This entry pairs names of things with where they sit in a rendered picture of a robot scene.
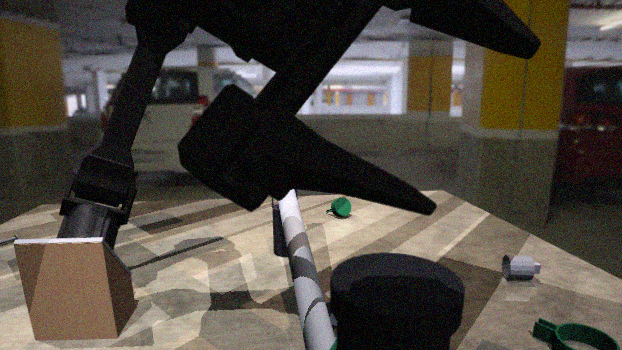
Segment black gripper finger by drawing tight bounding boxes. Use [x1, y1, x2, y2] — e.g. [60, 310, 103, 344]
[238, 106, 437, 215]
[410, 0, 541, 59]

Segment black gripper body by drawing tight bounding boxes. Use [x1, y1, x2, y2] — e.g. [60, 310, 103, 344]
[177, 0, 412, 212]

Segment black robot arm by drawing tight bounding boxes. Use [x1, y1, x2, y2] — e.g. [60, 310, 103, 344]
[56, 0, 283, 251]

